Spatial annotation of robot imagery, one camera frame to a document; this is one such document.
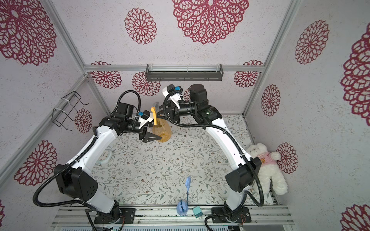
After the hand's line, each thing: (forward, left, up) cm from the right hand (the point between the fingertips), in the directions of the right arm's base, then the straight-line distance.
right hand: (154, 112), depth 59 cm
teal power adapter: (-28, -19, -43) cm, 55 cm away
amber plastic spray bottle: (0, -2, -12) cm, 12 cm away
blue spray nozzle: (-21, -14, -24) cm, 34 cm away
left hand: (+1, 0, -15) cm, 15 cm away
